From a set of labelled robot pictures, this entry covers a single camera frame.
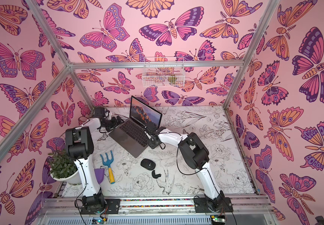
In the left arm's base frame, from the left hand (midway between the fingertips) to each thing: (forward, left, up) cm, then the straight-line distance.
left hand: (122, 123), depth 107 cm
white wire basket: (+20, -32, +31) cm, 49 cm away
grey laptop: (-9, -7, -2) cm, 12 cm away
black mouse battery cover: (-39, -27, -3) cm, 47 cm away
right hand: (-15, -25, -3) cm, 29 cm away
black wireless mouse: (-32, -22, -1) cm, 39 cm away
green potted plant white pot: (-40, +19, +12) cm, 46 cm away
